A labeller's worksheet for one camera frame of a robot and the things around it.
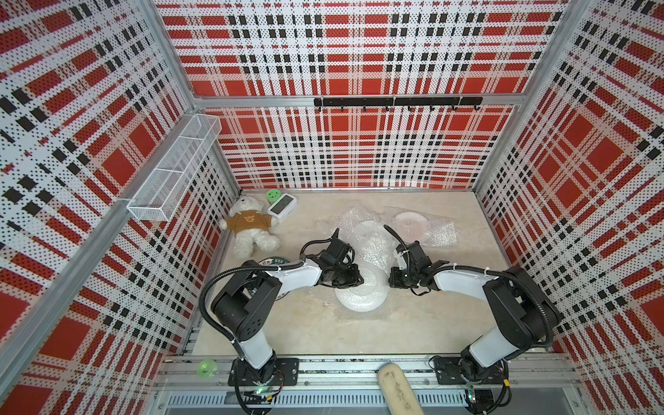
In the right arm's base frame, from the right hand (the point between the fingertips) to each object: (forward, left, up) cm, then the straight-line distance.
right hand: (392, 279), depth 92 cm
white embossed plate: (+12, +6, +5) cm, 14 cm away
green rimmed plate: (-7, +9, +2) cm, 12 cm away
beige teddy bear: (+21, +54, +6) cm, 58 cm away
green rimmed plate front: (+7, +44, +2) cm, 45 cm away
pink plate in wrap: (+24, -11, -1) cm, 27 cm away
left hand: (-2, +11, +3) cm, 11 cm away
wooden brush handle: (-34, +3, +4) cm, 34 cm away
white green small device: (+33, +45, +3) cm, 56 cm away
